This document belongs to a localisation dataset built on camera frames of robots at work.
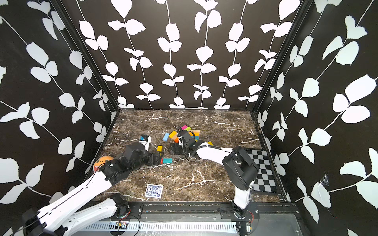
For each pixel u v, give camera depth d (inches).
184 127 43.5
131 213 28.7
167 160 35.3
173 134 41.3
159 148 37.6
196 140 28.2
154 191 31.2
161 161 28.1
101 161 32.2
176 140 39.8
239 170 18.5
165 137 40.2
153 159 26.4
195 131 42.1
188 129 42.0
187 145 27.5
